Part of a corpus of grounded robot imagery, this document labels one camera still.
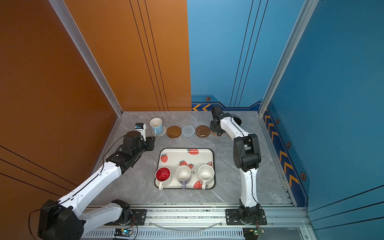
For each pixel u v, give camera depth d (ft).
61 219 1.26
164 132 3.50
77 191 1.44
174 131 3.64
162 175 2.79
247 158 1.82
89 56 2.85
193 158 3.11
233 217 2.38
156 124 3.43
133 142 1.98
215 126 2.68
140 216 2.43
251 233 2.31
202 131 3.57
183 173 2.85
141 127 2.33
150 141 2.39
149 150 2.37
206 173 2.86
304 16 2.37
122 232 2.33
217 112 2.65
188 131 3.56
